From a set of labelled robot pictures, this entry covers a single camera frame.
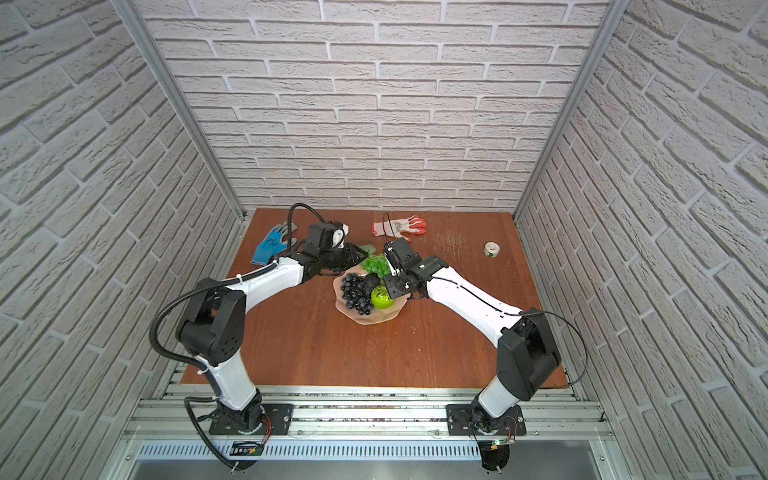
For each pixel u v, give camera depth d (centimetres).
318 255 73
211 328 48
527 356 43
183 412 69
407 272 61
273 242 110
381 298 88
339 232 76
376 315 90
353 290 89
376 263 92
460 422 74
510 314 46
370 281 94
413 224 114
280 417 74
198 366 51
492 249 107
